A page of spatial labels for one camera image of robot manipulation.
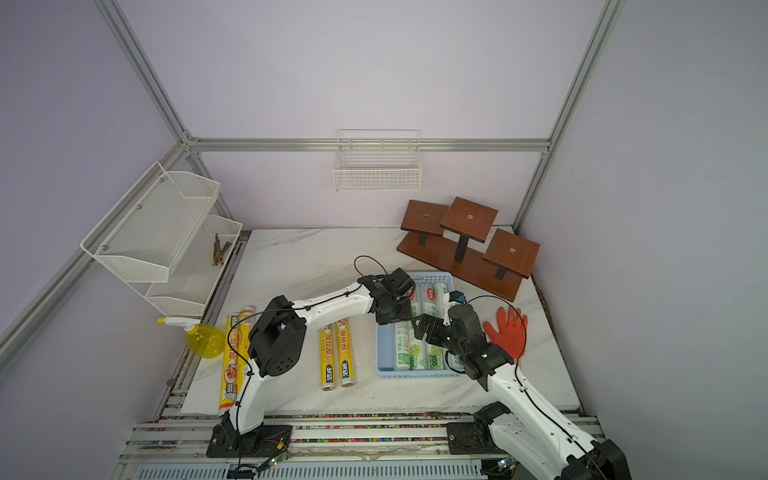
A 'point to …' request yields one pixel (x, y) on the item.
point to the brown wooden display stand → (461, 236)
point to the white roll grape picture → (402, 345)
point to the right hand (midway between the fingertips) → (426, 327)
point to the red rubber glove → (512, 335)
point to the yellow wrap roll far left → (244, 327)
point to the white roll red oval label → (416, 347)
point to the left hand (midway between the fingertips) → (404, 318)
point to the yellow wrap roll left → (328, 357)
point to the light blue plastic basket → (386, 340)
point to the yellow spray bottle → (203, 340)
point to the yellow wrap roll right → (346, 355)
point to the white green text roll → (440, 290)
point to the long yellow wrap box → (232, 363)
